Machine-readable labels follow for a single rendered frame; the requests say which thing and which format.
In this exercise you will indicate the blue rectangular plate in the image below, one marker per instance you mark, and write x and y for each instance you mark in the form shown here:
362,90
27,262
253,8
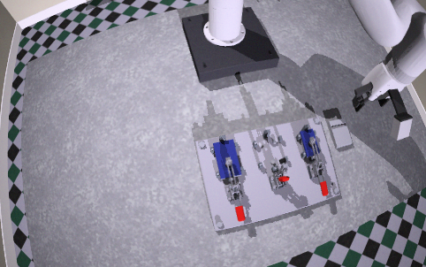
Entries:
225,149

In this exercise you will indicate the blue rectangular block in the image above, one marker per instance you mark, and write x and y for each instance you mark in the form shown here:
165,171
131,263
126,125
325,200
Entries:
305,135

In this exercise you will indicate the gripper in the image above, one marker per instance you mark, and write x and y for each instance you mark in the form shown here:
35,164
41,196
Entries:
379,81

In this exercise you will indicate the toggle clamp with red handle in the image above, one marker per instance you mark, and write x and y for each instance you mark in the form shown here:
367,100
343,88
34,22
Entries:
275,181
314,167
231,194

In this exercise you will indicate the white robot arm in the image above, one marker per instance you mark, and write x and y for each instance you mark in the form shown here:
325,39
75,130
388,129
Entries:
385,21

